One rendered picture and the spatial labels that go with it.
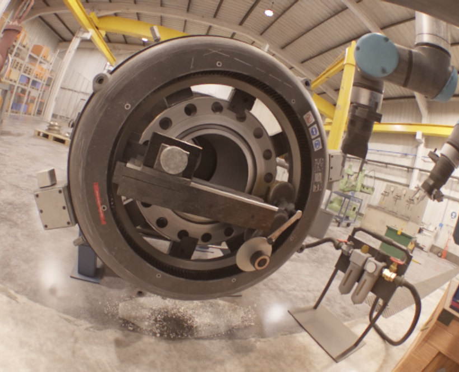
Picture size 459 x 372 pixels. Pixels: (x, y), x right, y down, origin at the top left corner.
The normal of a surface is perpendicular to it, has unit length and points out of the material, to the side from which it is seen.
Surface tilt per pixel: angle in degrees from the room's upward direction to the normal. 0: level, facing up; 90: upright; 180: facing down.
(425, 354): 90
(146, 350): 0
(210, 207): 90
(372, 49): 114
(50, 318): 0
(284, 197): 90
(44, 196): 90
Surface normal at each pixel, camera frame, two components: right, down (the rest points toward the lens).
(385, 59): -0.63, 0.32
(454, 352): -0.87, -0.24
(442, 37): -0.34, 0.36
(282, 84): 0.37, 0.23
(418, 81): -0.49, 0.82
